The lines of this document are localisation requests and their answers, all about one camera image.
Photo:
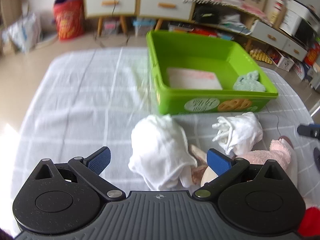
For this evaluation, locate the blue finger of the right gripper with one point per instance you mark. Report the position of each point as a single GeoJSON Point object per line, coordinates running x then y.
{"type": "Point", "coordinates": [311, 130]}

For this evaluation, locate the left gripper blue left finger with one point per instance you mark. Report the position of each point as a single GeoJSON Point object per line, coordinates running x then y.
{"type": "Point", "coordinates": [98, 160]}

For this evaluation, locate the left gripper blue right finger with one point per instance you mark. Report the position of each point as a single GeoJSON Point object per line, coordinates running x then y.
{"type": "Point", "coordinates": [218, 162]}

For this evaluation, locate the white crumpled glove cloth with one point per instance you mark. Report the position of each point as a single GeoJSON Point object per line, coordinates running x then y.
{"type": "Point", "coordinates": [237, 134]}

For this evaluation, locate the pink plush toy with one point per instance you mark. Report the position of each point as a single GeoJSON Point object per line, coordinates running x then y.
{"type": "Point", "coordinates": [280, 150]}

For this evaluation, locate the grey checked tablecloth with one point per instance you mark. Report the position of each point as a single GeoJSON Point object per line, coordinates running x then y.
{"type": "Point", "coordinates": [92, 98]}

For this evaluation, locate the mint green fluffy cloth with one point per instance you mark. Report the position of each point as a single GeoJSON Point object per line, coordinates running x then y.
{"type": "Point", "coordinates": [249, 82]}

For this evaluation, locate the pink folded cloth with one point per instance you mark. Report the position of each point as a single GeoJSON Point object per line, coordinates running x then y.
{"type": "Point", "coordinates": [182, 78]}

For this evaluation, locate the yellow egg tray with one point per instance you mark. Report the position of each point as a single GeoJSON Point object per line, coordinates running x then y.
{"type": "Point", "coordinates": [259, 55]}

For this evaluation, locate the green plastic bin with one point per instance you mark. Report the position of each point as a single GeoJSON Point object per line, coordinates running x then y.
{"type": "Point", "coordinates": [227, 59]}

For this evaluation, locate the black white microwave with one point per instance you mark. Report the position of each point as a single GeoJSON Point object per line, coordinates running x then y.
{"type": "Point", "coordinates": [300, 22]}

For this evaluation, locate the clear box pink label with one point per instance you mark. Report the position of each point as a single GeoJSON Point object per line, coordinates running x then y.
{"type": "Point", "coordinates": [110, 26]}

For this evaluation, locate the blue lid storage box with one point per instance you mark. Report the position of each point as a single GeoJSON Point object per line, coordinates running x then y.
{"type": "Point", "coordinates": [143, 25]}

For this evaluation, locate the white paper shopping bag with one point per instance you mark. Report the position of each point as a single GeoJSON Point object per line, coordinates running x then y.
{"type": "Point", "coordinates": [25, 33]}

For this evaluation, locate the black printer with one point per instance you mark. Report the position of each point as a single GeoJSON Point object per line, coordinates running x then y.
{"type": "Point", "coordinates": [206, 14]}

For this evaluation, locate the red printed bucket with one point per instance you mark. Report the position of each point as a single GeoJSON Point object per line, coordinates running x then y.
{"type": "Point", "coordinates": [69, 19]}

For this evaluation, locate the long wooden tv cabinet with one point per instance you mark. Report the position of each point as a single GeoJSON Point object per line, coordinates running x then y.
{"type": "Point", "coordinates": [231, 20]}

